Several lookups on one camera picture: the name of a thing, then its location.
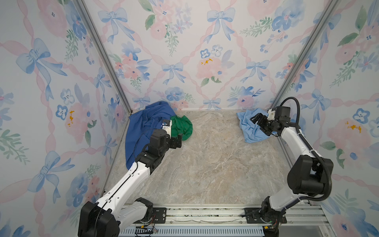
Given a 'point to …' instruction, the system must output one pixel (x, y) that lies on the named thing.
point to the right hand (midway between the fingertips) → (255, 121)
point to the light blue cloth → (252, 132)
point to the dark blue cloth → (140, 126)
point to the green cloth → (181, 126)
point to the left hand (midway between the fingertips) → (174, 131)
